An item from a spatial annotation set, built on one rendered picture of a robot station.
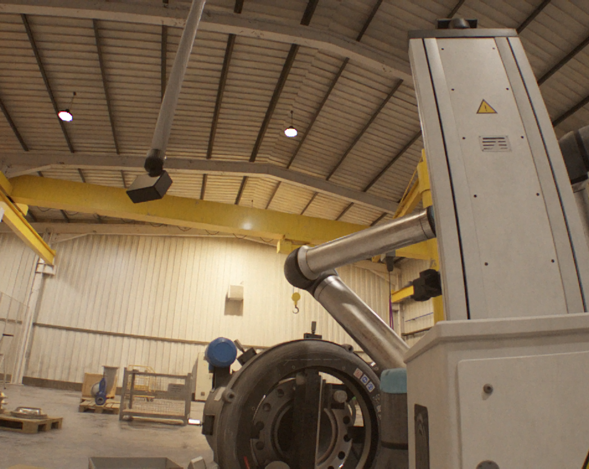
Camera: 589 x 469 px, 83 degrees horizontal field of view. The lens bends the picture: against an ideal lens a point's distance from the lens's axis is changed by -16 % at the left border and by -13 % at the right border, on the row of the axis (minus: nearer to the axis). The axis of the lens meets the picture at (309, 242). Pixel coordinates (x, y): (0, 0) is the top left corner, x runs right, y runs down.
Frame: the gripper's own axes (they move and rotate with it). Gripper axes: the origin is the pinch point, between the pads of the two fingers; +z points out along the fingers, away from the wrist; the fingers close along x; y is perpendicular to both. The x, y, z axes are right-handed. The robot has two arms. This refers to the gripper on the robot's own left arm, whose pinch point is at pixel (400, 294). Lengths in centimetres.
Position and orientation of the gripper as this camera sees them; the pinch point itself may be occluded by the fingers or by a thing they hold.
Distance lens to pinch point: 133.5
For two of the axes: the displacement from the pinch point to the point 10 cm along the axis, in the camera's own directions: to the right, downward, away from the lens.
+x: 0.2, -9.3, 3.7
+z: -4.2, 3.3, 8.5
